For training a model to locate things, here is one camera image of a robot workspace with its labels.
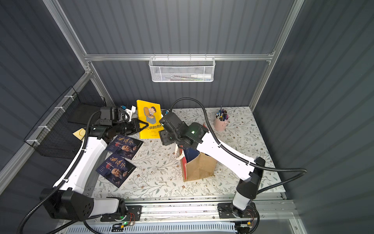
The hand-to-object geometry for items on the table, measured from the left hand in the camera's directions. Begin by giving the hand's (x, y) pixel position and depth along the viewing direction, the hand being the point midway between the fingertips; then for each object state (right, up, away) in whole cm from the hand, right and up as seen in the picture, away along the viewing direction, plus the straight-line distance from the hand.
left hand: (149, 125), depth 74 cm
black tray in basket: (-40, +7, +7) cm, 41 cm away
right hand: (+10, -4, -5) cm, 12 cm away
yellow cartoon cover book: (-1, +7, +5) cm, 8 cm away
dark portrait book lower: (-24, -27, +13) cm, 38 cm away
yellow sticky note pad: (-35, -4, 0) cm, 36 cm away
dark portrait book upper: (-22, -15, +23) cm, 35 cm away
